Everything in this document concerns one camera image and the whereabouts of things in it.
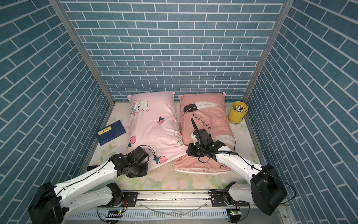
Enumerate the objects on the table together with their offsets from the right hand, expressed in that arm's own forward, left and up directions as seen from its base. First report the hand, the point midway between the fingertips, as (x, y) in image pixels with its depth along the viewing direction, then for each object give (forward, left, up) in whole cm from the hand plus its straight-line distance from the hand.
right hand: (187, 151), depth 82 cm
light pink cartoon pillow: (+18, +24, +2) cm, 30 cm away
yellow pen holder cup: (+33, -35, +3) cm, 48 cm away
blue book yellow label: (+14, +58, -8) cm, 60 cm away
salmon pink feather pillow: (+35, -13, -2) cm, 38 cm away
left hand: (-13, +21, -6) cm, 25 cm away
